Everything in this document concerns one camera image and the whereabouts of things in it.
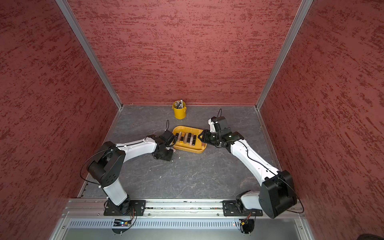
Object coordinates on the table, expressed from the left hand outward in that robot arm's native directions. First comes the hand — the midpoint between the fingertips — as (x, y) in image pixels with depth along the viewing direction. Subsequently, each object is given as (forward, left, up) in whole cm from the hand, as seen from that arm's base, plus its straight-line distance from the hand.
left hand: (166, 159), depth 91 cm
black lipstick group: (+13, -17, +1) cm, 22 cm away
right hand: (+5, -21, +16) cm, 27 cm away
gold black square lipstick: (+16, -9, +2) cm, 19 cm away
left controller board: (-32, +20, -2) cm, 38 cm away
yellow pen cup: (+33, -7, +12) cm, 36 cm away
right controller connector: (-33, -44, -1) cm, 55 cm away
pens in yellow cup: (+33, -7, +16) cm, 38 cm away
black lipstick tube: (+16, -14, +1) cm, 21 cm away
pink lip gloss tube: (+14, -15, +1) cm, 21 cm away
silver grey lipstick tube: (+16, -7, +2) cm, 18 cm away
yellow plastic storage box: (+9, -21, 0) cm, 23 cm away
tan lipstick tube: (+15, -11, +2) cm, 19 cm away
